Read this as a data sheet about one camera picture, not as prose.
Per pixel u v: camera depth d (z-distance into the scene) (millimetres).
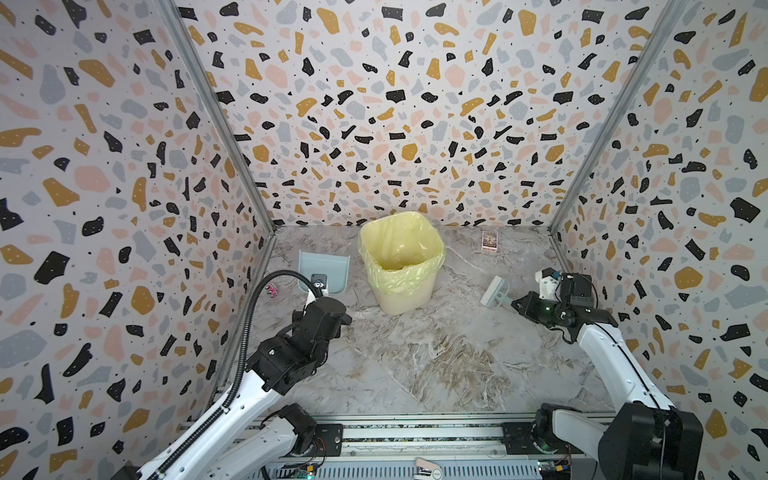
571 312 607
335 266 786
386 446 733
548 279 768
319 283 597
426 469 687
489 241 1167
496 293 928
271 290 1001
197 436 404
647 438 397
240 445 541
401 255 1025
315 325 501
